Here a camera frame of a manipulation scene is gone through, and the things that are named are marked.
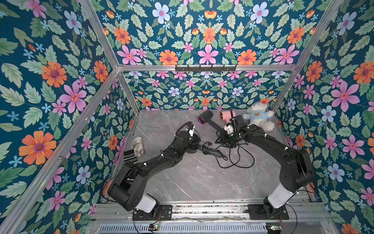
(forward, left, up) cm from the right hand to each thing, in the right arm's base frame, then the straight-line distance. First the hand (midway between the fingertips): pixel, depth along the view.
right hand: (221, 139), depth 86 cm
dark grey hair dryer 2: (+27, +9, -9) cm, 30 cm away
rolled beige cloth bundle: (+3, +56, -10) cm, 57 cm away
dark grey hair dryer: (-7, +7, -3) cm, 10 cm away
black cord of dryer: (0, -21, -15) cm, 25 cm away
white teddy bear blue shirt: (+27, -30, -6) cm, 40 cm away
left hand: (+2, +15, +1) cm, 15 cm away
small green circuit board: (-43, +35, -16) cm, 58 cm away
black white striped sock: (-6, +60, -12) cm, 61 cm away
